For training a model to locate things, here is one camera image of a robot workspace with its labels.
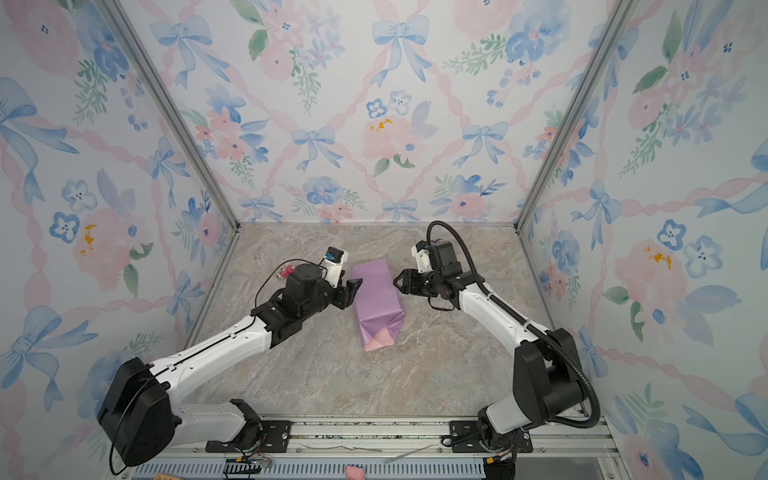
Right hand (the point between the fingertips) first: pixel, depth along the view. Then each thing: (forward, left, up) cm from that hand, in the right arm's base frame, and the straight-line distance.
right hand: (401, 280), depth 86 cm
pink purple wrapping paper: (-4, +7, -8) cm, 11 cm away
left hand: (-3, +12, +7) cm, 14 cm away
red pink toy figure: (+12, +40, -12) cm, 43 cm away
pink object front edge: (-44, +11, -13) cm, 47 cm away
